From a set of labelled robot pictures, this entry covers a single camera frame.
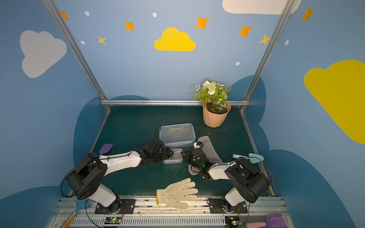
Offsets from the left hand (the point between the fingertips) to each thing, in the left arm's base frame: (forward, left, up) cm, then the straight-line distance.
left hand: (173, 156), depth 89 cm
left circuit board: (-34, +29, -5) cm, 45 cm away
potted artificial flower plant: (+34, -29, +14) cm, 47 cm away
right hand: (+2, -6, +1) cm, 6 cm away
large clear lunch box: (+17, -2, -2) cm, 17 cm away
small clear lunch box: (-2, -2, +1) cm, 3 cm away
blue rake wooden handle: (-28, +46, -1) cm, 54 cm away
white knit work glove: (-22, -2, -4) cm, 22 cm away
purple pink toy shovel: (-32, -54, -3) cm, 62 cm away
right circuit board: (-33, -33, -5) cm, 47 cm away
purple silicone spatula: (+6, +47, -4) cm, 48 cm away
